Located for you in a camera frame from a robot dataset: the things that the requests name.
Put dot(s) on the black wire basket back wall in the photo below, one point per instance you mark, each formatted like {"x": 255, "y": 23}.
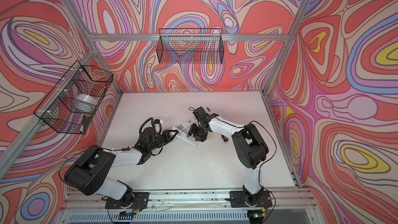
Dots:
{"x": 190, "y": 46}

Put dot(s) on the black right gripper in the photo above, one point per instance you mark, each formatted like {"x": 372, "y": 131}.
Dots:
{"x": 201, "y": 138}

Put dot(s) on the silver tape roll in basket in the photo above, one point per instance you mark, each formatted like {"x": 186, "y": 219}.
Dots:
{"x": 84, "y": 103}

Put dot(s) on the black wire basket wall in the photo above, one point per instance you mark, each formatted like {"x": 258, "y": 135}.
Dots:
{"x": 190, "y": 46}
{"x": 58, "y": 112}

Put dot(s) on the orange handled screwdriver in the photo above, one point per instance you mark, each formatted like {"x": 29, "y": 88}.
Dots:
{"x": 225, "y": 139}

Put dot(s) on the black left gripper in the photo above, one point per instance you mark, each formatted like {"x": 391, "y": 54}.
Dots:
{"x": 167, "y": 137}

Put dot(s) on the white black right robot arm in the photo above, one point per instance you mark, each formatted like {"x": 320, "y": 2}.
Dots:
{"x": 250, "y": 147}

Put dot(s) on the aluminium frame rails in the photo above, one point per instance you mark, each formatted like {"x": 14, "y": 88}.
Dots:
{"x": 39, "y": 41}

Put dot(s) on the black wire basket left wall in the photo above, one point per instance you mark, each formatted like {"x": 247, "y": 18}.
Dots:
{"x": 58, "y": 112}

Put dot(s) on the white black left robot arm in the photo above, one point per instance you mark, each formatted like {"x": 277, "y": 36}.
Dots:
{"x": 89, "y": 173}

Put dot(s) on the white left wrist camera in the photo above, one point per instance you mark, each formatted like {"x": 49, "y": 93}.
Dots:
{"x": 157, "y": 122}

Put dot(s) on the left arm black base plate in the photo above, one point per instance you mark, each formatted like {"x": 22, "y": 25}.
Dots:
{"x": 134, "y": 200}

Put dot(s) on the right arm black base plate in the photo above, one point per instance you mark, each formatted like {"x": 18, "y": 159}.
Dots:
{"x": 241, "y": 199}

